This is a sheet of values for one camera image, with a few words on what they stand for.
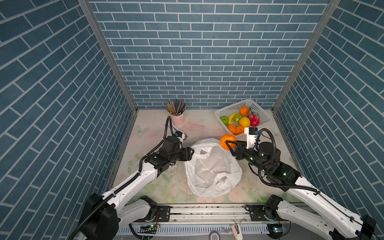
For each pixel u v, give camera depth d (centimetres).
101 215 38
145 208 61
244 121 104
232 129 99
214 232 69
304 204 48
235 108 113
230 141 66
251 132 61
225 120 105
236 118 107
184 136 75
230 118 111
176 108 105
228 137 68
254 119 106
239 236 67
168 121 63
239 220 74
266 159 50
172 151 63
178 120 108
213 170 87
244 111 112
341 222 41
